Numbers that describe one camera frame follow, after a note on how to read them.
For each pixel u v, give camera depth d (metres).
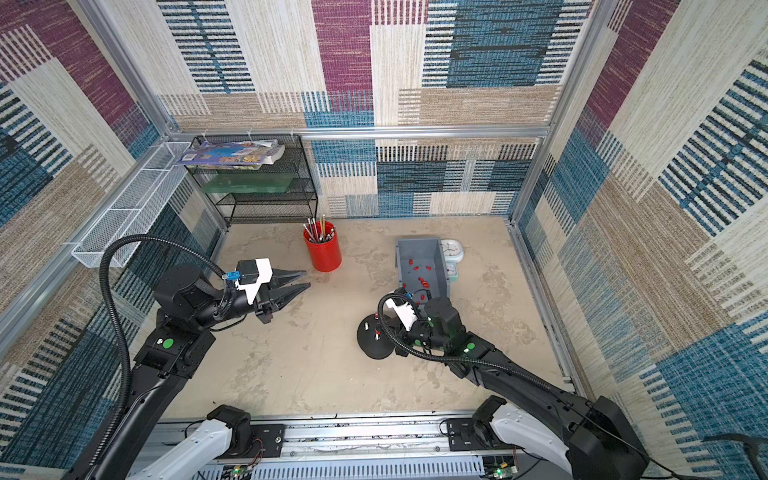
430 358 0.51
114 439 0.40
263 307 0.52
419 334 0.66
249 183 0.94
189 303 0.47
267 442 0.74
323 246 0.97
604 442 0.40
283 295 0.57
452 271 1.02
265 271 0.48
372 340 0.81
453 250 1.08
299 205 1.19
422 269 1.06
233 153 0.83
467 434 0.73
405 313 0.67
